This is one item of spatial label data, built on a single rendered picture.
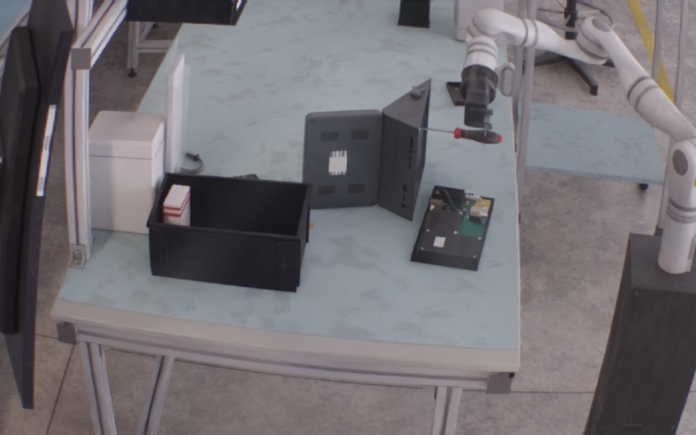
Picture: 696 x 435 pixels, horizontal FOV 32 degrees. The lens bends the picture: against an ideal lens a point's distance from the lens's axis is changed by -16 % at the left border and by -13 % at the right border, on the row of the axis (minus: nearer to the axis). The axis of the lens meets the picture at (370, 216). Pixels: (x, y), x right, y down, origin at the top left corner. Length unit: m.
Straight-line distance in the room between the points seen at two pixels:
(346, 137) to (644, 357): 0.89
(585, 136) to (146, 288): 2.51
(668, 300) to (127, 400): 1.69
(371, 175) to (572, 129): 2.08
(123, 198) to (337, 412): 1.37
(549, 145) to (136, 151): 2.29
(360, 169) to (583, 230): 2.11
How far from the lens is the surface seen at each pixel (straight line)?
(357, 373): 2.48
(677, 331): 3.05
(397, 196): 2.80
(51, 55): 1.37
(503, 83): 2.88
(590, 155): 4.65
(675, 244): 3.00
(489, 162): 3.05
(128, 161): 2.65
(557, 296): 4.44
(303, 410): 3.86
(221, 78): 3.37
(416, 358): 2.43
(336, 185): 2.80
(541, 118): 4.84
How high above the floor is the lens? 2.45
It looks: 31 degrees down
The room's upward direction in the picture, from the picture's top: 4 degrees clockwise
